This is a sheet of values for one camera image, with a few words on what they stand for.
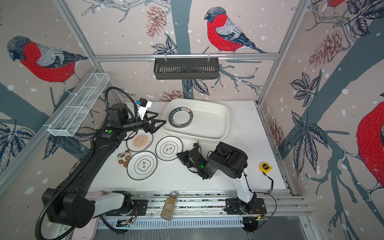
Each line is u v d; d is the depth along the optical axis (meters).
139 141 0.98
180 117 1.10
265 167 0.85
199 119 1.10
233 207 0.73
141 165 0.88
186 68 1.06
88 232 0.66
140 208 0.73
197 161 0.73
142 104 0.62
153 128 0.64
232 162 0.52
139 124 0.64
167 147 0.95
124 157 0.88
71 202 0.37
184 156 0.82
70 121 0.71
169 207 0.70
